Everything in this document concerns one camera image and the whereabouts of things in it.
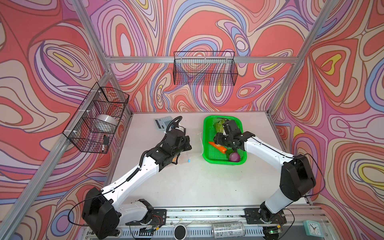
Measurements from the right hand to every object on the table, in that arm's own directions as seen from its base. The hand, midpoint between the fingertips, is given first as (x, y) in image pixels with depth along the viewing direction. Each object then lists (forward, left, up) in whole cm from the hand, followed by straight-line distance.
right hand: (218, 142), depth 89 cm
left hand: (-4, +16, +11) cm, 20 cm away
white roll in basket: (-2, +57, +23) cm, 61 cm away
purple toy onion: (-7, -9, -5) cm, 13 cm away
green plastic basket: (-2, +4, -11) cm, 12 cm away
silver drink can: (-43, +1, -6) cm, 44 cm away
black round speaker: (-43, +22, -5) cm, 49 cm away
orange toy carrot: (+1, -3, -9) cm, 9 cm away
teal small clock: (-43, -40, -10) cm, 60 cm away
